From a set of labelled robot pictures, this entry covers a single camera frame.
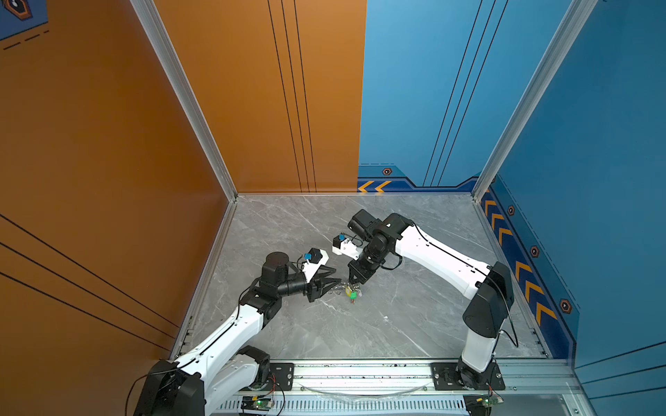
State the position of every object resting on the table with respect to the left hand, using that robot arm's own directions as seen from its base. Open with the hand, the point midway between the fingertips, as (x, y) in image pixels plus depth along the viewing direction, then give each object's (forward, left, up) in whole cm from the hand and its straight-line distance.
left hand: (335, 274), depth 76 cm
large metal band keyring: (-2, -4, -2) cm, 5 cm away
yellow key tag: (-3, -4, -6) cm, 8 cm away
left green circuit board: (-30, +21, -19) cm, 41 cm away
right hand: (-1, -4, -1) cm, 4 cm away
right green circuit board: (-29, -41, -18) cm, 53 cm away
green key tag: (-3, -5, -9) cm, 11 cm away
